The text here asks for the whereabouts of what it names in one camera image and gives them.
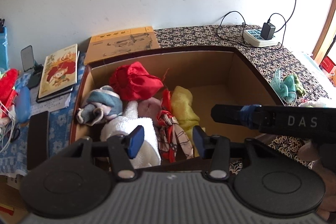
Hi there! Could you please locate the blue grey sock bundle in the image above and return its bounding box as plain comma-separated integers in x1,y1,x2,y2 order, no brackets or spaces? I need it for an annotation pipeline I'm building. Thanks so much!
76,85,123,126

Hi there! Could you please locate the white fluffy towel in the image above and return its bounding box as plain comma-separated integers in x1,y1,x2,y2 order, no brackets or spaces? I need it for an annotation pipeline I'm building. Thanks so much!
100,101,161,169

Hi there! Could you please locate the red plush toy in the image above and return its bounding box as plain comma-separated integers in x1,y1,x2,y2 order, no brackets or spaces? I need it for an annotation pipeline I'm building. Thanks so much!
0,69,19,118

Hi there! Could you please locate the white power strip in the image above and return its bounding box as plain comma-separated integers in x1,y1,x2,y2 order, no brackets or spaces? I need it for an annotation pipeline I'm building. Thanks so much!
243,29,280,48

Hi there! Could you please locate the black power adapter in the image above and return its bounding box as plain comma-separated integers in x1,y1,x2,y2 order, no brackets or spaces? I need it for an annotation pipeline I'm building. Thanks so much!
260,20,276,40

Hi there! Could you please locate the yellow cloth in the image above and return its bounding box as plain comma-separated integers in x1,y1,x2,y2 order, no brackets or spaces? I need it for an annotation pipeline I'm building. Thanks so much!
171,86,200,159

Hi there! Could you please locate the right hand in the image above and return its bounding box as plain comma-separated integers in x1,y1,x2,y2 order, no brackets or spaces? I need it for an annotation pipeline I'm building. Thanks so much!
298,141,335,221

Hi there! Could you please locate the patterned floral tablecloth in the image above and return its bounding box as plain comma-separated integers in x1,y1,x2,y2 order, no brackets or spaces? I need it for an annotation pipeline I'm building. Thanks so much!
153,24,330,175

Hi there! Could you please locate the brown cardboard box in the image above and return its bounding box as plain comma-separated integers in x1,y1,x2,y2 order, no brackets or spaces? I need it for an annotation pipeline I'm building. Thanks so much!
68,45,287,172

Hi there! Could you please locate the red box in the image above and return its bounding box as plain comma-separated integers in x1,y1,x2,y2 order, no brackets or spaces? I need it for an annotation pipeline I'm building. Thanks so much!
319,56,335,77

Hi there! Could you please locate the black phone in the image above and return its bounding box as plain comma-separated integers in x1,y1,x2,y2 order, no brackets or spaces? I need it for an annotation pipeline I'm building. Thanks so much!
27,111,49,170

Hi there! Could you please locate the pink plush toy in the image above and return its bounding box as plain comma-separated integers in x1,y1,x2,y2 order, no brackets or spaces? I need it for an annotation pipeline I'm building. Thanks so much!
137,97,161,127

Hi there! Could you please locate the phone stand mirror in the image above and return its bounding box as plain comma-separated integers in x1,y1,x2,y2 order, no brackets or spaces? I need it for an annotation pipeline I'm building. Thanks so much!
21,45,43,90

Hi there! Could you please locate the yellow book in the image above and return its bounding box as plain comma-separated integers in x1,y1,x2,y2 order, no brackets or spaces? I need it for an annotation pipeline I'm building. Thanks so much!
84,26,160,65

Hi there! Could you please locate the black charger cable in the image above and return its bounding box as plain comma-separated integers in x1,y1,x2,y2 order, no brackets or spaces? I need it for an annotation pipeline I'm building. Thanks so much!
216,10,288,51

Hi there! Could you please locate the blue floral cloth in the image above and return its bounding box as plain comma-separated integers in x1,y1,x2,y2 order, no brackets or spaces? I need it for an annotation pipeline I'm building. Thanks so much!
0,52,87,177

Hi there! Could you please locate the red cloth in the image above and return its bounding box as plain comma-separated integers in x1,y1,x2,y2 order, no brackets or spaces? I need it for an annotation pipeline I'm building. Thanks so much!
109,61,163,101

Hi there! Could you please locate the cartoon cover book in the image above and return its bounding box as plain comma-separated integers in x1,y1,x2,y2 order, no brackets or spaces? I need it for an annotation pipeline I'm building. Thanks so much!
36,44,79,103

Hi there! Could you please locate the red patterned scarf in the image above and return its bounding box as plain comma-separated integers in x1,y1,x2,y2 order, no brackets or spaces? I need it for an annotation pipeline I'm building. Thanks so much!
157,89,181,163

